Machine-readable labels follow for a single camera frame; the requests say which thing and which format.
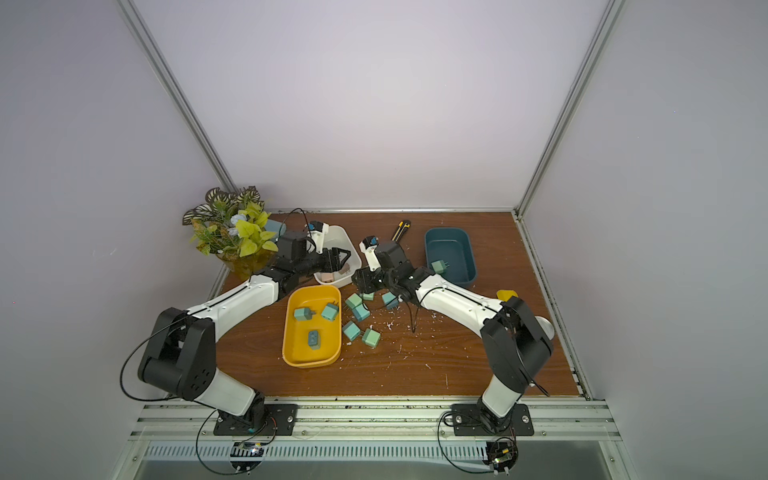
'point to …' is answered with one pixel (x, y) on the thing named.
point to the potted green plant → (233, 227)
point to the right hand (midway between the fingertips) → (359, 268)
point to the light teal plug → (303, 314)
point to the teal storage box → (453, 245)
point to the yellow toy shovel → (505, 294)
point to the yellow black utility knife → (400, 230)
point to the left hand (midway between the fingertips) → (348, 252)
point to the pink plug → (327, 277)
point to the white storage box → (339, 237)
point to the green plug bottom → (371, 337)
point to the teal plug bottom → (351, 330)
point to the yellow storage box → (312, 326)
